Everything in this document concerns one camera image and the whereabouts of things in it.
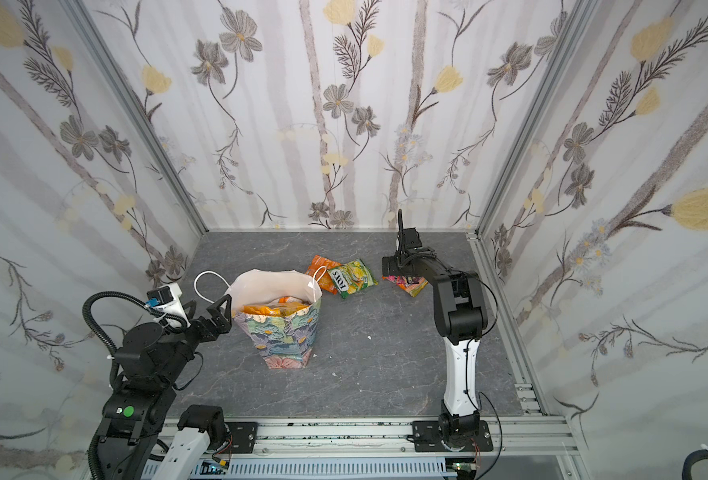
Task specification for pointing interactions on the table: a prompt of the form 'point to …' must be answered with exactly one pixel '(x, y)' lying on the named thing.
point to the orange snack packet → (319, 270)
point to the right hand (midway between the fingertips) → (394, 259)
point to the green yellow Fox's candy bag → (350, 277)
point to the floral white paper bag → (283, 342)
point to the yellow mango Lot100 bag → (282, 305)
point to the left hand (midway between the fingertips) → (209, 292)
